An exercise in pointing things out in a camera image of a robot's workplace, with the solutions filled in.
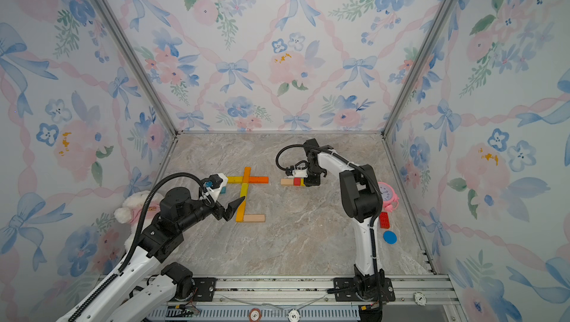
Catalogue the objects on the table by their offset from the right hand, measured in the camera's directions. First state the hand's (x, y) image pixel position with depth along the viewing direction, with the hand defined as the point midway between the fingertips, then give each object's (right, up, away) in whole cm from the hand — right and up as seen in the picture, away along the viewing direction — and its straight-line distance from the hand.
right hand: (312, 176), depth 102 cm
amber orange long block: (-30, +2, +1) cm, 30 cm away
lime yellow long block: (-30, -5, -5) cm, 31 cm away
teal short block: (-29, 0, -41) cm, 50 cm away
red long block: (-7, -2, -3) cm, 8 cm away
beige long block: (-25, -16, -12) cm, 32 cm away
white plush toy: (-67, -10, -23) cm, 72 cm away
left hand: (-29, 0, -30) cm, 42 cm away
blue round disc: (+28, -22, -17) cm, 40 cm away
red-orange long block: (-24, -1, -2) cm, 24 cm away
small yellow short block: (-5, -3, -3) cm, 6 cm away
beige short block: (-12, -2, -2) cm, 12 cm away
